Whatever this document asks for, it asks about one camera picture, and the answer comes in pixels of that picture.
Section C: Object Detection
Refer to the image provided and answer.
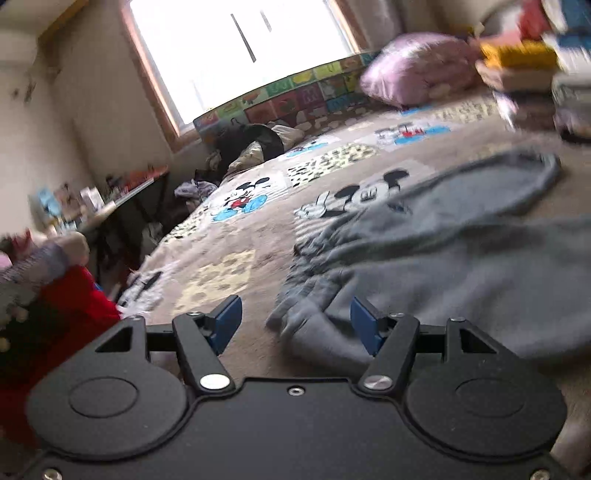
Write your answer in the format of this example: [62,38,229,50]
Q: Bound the cream cloth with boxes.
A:
[228,124,306,172]

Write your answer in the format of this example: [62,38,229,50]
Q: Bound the pink pillow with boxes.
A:
[359,33,482,110]

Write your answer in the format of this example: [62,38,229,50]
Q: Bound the dark desk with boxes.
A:
[69,165,172,282]

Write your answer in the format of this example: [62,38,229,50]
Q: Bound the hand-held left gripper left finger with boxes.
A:
[95,295,243,396]

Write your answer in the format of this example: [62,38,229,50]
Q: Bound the grey-blue fleece garment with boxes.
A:
[265,148,591,372]

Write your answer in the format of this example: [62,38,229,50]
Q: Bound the colourful alphabet foam headboard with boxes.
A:
[192,50,385,141]

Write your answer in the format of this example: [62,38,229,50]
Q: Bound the yellow folded garment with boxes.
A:
[478,39,560,71]

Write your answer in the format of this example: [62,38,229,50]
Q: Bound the beige folded garment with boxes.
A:
[475,61,557,93]

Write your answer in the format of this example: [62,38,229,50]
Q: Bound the window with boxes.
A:
[119,0,368,151]

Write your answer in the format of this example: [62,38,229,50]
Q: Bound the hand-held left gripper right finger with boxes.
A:
[349,297,500,396]

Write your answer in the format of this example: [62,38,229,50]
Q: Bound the cartoon printed brown blanket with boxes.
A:
[115,90,591,462]

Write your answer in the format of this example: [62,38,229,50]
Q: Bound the white crumpled cloth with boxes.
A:
[141,222,165,259]

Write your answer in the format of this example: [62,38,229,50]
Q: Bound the white blue red quilt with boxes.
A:
[517,0,591,51]

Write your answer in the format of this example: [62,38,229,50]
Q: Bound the red cloth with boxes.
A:
[0,264,123,446]

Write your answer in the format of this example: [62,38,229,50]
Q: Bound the grey crumpled clothes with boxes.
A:
[174,179,220,206]

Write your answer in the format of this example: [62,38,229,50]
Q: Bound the black garment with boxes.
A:
[215,123,286,175]

